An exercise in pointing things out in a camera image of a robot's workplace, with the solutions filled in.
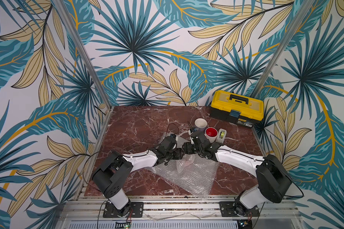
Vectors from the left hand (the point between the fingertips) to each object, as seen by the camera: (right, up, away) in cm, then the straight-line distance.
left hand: (181, 155), depth 88 cm
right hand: (+3, +6, 0) cm, 7 cm away
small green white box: (+27, +11, +10) cm, 31 cm away
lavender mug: (+15, +19, +15) cm, 28 cm away
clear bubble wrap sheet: (+7, -10, -4) cm, 13 cm away
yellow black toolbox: (+45, +27, +9) cm, 53 cm away
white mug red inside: (+21, +12, +12) cm, 27 cm away
